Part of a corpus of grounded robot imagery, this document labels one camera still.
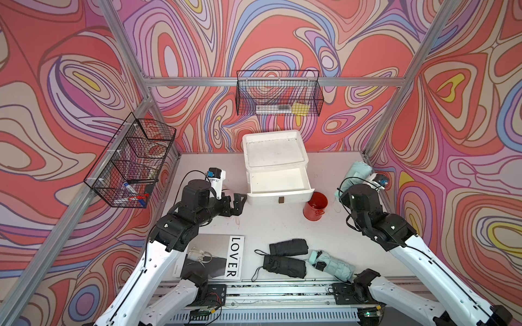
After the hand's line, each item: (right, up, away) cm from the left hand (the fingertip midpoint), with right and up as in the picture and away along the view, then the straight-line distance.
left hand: (237, 195), depth 68 cm
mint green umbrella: (+42, +7, +2) cm, 42 cm away
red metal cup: (+32, -8, +21) cm, 39 cm away
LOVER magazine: (-8, -26, +11) cm, 29 cm away
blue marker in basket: (-40, +3, +4) cm, 40 cm away
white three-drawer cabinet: (+15, +10, +14) cm, 23 cm away
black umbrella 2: (+16, -28, +9) cm, 33 cm away
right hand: (+40, 0, +5) cm, 40 cm away
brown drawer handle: (+16, -3, +11) cm, 19 cm away
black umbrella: (+19, -23, +15) cm, 34 cm away
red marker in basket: (-31, 0, -3) cm, 31 cm away
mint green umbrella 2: (+35, -28, +8) cm, 46 cm away
